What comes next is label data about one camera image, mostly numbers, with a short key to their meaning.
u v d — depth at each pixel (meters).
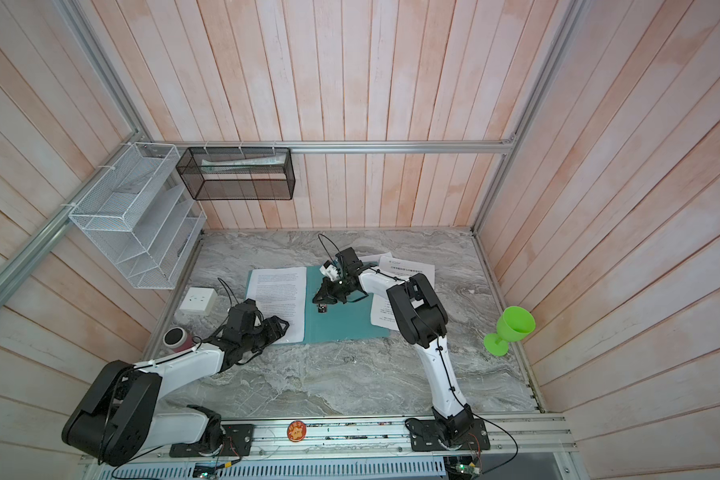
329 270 0.95
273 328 0.81
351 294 0.89
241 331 0.70
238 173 1.04
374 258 1.12
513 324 0.78
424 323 0.60
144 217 0.74
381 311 0.97
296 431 0.75
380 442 0.73
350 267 0.84
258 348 0.79
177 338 0.86
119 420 0.42
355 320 0.93
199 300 0.95
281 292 1.02
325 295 0.88
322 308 0.98
